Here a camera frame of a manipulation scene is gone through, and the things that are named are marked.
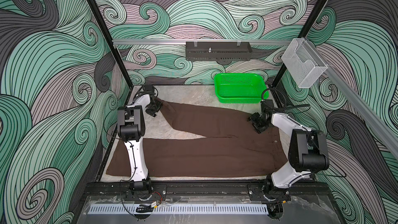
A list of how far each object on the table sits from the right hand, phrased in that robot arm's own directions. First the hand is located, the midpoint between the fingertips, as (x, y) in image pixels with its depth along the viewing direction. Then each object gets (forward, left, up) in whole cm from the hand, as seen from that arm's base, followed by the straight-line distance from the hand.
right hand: (250, 122), depth 94 cm
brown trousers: (-14, +15, -4) cm, 21 cm away
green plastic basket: (+33, 0, -3) cm, 33 cm away
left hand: (+12, +59, -2) cm, 60 cm away
